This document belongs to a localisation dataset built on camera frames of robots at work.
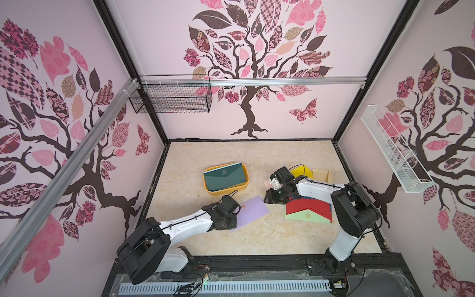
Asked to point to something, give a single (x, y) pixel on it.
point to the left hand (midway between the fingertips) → (231, 227)
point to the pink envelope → (268, 185)
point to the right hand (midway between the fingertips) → (268, 203)
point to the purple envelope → (250, 209)
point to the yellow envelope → (303, 171)
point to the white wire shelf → (406, 167)
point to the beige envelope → (322, 175)
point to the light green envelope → (307, 215)
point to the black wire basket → (172, 94)
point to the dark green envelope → (224, 176)
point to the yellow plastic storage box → (219, 192)
